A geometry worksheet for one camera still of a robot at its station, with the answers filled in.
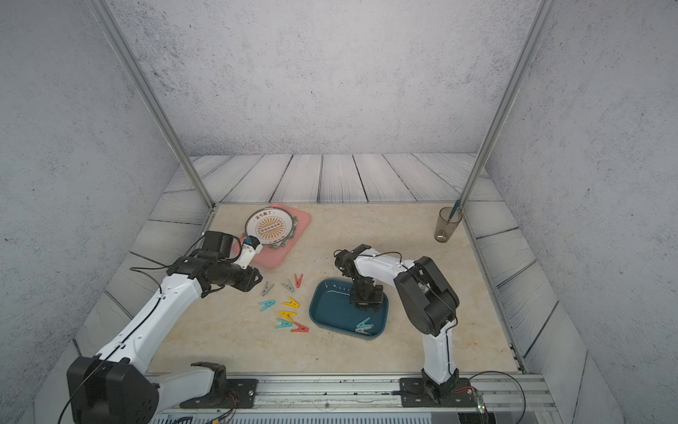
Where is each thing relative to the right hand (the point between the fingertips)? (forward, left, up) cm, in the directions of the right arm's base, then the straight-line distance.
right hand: (368, 310), depth 88 cm
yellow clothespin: (+2, +26, -1) cm, 26 cm away
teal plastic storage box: (0, +12, -1) cm, 12 cm away
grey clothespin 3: (-6, +2, -1) cm, 7 cm away
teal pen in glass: (+35, -33, +11) cm, 49 cm away
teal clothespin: (+2, +34, 0) cm, 34 cm away
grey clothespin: (+7, +35, 0) cm, 36 cm away
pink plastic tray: (+20, +36, +1) cm, 41 cm away
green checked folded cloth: (+31, +31, 0) cm, 43 cm away
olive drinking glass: (+31, -30, +2) cm, 43 cm away
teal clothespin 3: (-5, +2, 0) cm, 5 cm away
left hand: (+5, +33, +14) cm, 36 cm away
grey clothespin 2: (+8, +28, 0) cm, 29 cm away
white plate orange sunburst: (+36, +40, +2) cm, 54 cm away
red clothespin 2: (-6, +21, -1) cm, 22 cm away
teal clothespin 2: (-4, +28, -1) cm, 28 cm away
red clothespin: (+10, +25, -1) cm, 27 cm away
